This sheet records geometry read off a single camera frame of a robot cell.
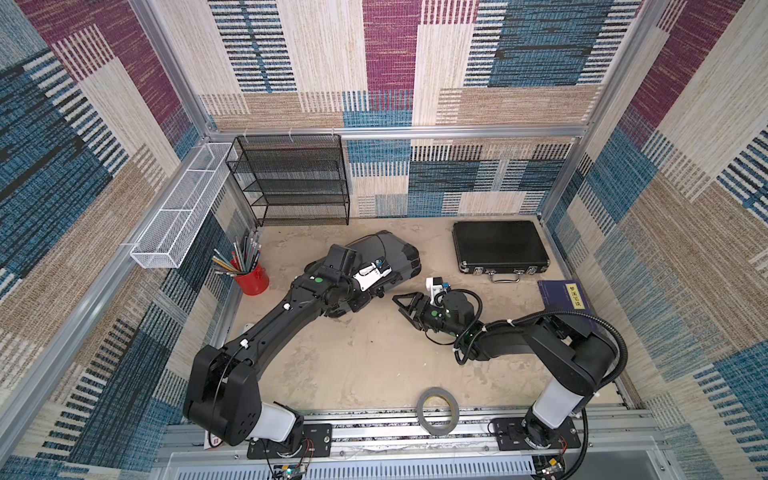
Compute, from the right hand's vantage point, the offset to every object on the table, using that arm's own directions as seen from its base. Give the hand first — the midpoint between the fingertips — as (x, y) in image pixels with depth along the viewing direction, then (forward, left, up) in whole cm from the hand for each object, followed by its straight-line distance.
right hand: (398, 306), depth 86 cm
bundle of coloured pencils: (+16, +50, 0) cm, 53 cm away
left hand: (+4, +7, +5) cm, 10 cm away
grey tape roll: (-21, -8, -8) cm, 24 cm away
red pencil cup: (+13, +46, -6) cm, 49 cm away
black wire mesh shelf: (+47, +37, +10) cm, 60 cm away
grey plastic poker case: (+14, 0, +6) cm, 15 cm away
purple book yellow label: (+9, -54, -10) cm, 56 cm away
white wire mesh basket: (+5, +54, +24) cm, 59 cm away
